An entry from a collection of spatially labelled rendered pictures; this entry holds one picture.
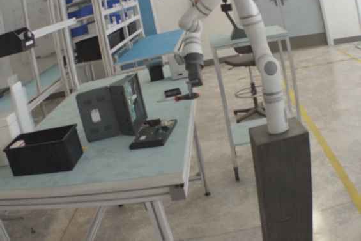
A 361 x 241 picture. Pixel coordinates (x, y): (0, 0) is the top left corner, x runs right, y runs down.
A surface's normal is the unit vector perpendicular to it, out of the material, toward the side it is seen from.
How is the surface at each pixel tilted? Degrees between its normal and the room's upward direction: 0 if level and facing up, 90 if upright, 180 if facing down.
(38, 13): 90
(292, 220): 90
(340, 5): 90
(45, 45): 90
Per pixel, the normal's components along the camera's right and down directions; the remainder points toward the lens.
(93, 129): 0.21, 0.20
